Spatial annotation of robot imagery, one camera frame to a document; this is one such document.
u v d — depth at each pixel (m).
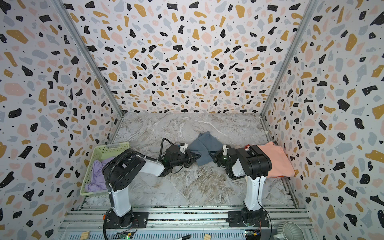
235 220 0.73
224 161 0.86
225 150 0.93
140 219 0.73
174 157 0.75
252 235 0.72
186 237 0.70
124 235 0.70
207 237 0.69
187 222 0.73
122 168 0.52
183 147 0.89
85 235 0.69
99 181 0.83
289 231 0.71
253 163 0.53
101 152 0.96
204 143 1.00
